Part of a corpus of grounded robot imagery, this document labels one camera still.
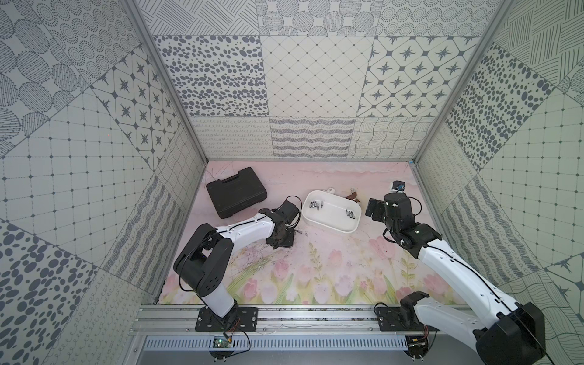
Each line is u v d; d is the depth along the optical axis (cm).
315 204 104
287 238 80
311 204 104
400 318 72
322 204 104
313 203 104
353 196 105
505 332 37
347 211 101
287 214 72
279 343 70
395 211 59
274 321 75
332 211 102
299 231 95
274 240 77
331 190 105
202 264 45
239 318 73
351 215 99
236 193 101
